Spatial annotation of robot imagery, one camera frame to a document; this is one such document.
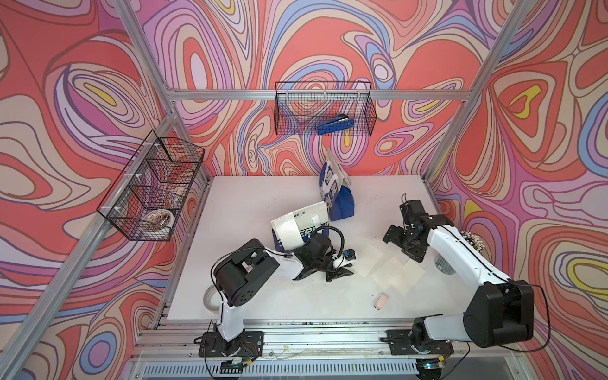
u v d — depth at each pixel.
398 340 0.73
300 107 0.96
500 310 0.41
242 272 0.50
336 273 0.78
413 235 0.63
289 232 0.77
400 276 0.89
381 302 0.79
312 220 0.78
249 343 0.73
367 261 0.92
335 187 0.93
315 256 0.73
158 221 0.72
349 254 0.75
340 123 0.88
